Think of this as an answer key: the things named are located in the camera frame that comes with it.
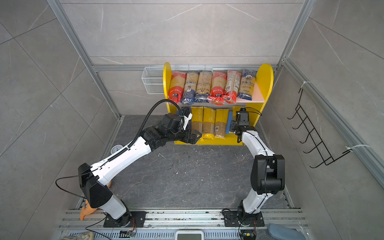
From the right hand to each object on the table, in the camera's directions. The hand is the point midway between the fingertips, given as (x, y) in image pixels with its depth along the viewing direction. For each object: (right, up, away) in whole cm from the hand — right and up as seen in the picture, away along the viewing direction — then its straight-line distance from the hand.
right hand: (237, 123), depth 94 cm
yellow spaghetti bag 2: (+1, +10, +10) cm, 14 cm away
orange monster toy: (-82, -45, -19) cm, 96 cm away
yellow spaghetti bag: (-10, +2, +2) cm, 11 cm away
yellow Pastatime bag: (-18, +2, +2) cm, 18 cm away
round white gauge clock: (-80, -16, +3) cm, 82 cm away
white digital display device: (-30, -52, -28) cm, 66 cm away
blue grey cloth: (+13, -52, -25) cm, 59 cm away
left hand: (-27, -4, -20) cm, 34 cm away
